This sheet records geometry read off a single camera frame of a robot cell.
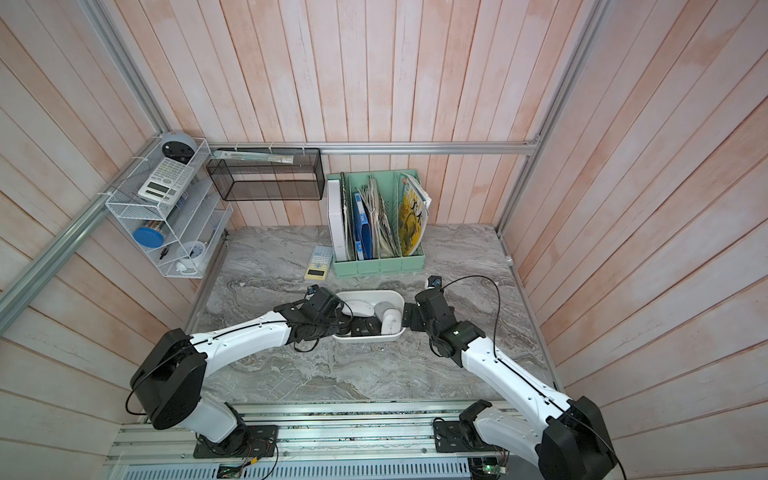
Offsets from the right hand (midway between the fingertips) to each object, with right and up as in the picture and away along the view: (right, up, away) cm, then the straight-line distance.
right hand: (419, 306), depth 85 cm
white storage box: (-13, +1, +14) cm, 19 cm away
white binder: (-25, +26, +6) cm, 37 cm away
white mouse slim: (-8, -5, +5) cm, 11 cm away
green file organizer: (+1, +13, +19) cm, 23 cm away
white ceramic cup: (-65, +15, -3) cm, 67 cm away
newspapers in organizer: (-10, +20, +17) cm, 28 cm away
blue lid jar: (-71, +20, -9) cm, 74 cm away
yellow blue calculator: (-34, +12, +24) cm, 43 cm away
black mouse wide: (-16, -6, +3) cm, 17 cm away
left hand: (-26, -7, +4) cm, 27 cm away
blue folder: (-17, +23, +10) cm, 30 cm away
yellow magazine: (0, +31, +16) cm, 35 cm away
